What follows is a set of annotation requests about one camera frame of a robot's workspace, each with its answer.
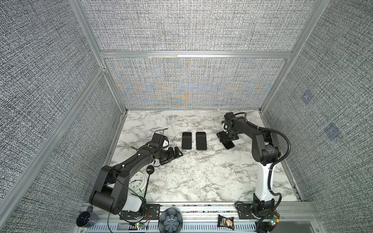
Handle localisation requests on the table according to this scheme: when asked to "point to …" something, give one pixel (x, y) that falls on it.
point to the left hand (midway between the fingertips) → (177, 157)
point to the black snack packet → (223, 222)
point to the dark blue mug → (88, 219)
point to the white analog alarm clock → (137, 182)
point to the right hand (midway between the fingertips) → (226, 139)
